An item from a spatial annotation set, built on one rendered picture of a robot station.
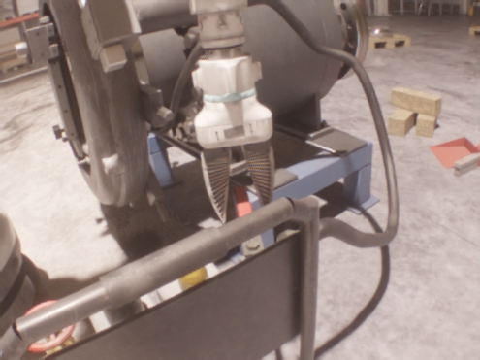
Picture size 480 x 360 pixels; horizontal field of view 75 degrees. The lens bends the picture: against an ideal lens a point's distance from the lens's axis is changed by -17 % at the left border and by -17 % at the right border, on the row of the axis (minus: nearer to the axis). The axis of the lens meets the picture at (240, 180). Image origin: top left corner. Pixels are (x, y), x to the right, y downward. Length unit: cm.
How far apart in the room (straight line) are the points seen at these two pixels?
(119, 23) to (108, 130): 24
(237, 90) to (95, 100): 40
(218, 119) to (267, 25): 64
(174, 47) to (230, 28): 62
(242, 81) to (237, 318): 29
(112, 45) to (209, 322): 50
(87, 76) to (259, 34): 50
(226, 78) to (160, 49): 61
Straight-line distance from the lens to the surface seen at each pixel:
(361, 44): 150
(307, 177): 113
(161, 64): 104
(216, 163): 53
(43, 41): 107
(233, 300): 44
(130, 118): 80
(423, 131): 212
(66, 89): 116
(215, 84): 47
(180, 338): 44
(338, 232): 59
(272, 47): 109
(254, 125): 48
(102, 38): 68
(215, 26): 46
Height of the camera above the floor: 77
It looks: 28 degrees down
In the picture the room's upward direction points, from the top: 7 degrees counter-clockwise
